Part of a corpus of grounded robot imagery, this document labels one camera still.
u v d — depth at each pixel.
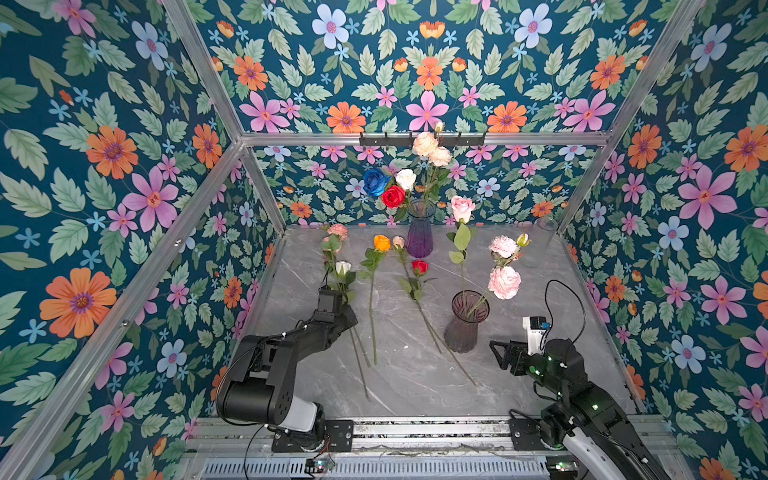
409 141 0.89
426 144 0.86
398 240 1.11
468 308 0.78
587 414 0.54
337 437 0.73
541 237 1.01
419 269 1.04
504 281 0.65
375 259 1.09
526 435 0.73
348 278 1.01
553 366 0.60
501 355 0.72
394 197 0.71
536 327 0.68
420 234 1.05
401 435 0.75
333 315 0.73
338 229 1.11
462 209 0.66
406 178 0.72
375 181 0.71
